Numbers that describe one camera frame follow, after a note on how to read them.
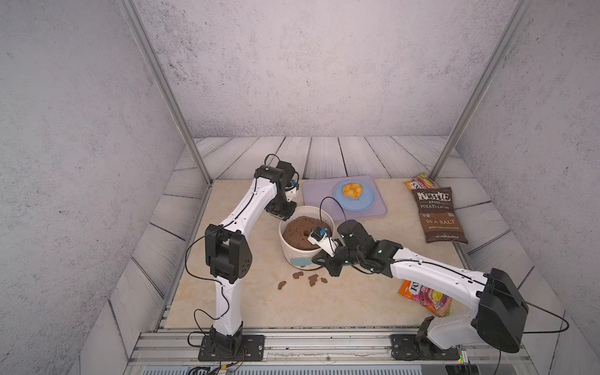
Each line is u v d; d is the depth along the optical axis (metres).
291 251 0.79
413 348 0.72
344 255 0.66
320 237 0.66
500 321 0.39
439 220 1.02
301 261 0.77
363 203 1.09
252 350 0.73
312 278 0.88
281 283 0.87
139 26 0.73
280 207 0.76
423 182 1.16
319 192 1.18
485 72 0.84
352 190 1.13
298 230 0.89
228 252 0.51
